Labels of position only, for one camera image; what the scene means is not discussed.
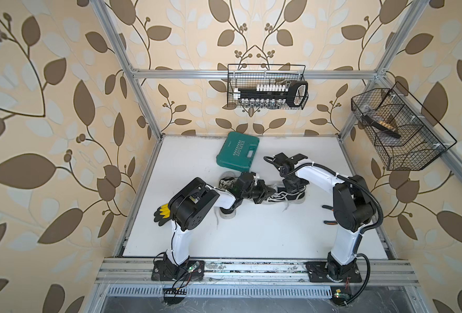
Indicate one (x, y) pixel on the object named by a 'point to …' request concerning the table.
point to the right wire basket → (407, 136)
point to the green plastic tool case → (238, 151)
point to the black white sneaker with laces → (226, 180)
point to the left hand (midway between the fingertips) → (274, 187)
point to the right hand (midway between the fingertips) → (299, 187)
